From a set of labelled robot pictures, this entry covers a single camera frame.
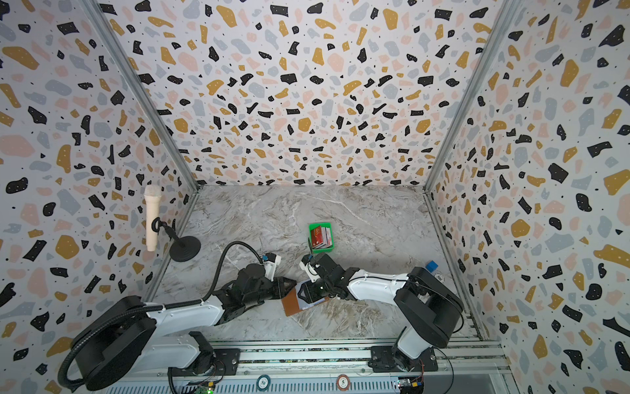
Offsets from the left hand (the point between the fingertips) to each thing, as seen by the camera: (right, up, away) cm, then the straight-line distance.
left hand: (302, 283), depth 83 cm
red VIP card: (+4, +14, +19) cm, 24 cm away
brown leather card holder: (-4, -7, +2) cm, 8 cm away
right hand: (+1, -4, +1) cm, 4 cm away
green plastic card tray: (+6, +19, +22) cm, 29 cm away
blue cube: (+49, +3, +12) cm, 50 cm away
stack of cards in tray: (+7, +14, +18) cm, 23 cm away
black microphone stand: (-49, +9, +14) cm, 52 cm away
